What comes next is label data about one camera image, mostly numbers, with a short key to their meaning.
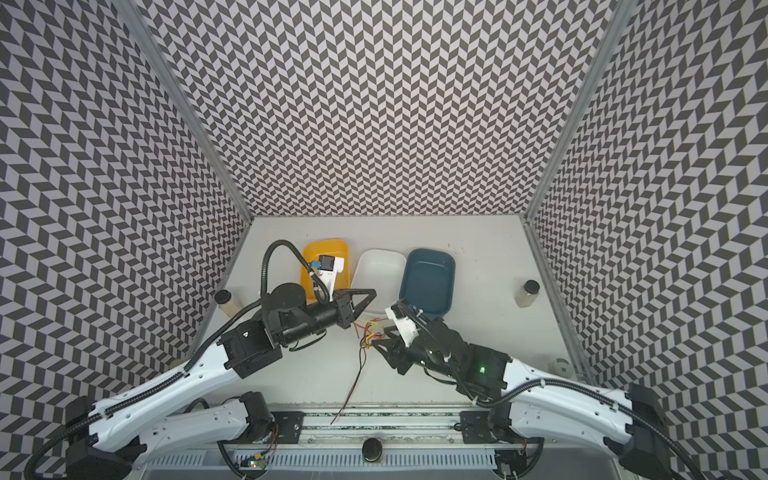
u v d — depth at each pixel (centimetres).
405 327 60
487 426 65
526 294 89
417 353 60
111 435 39
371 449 63
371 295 63
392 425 75
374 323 71
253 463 67
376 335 64
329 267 58
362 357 77
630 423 41
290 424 73
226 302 84
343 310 55
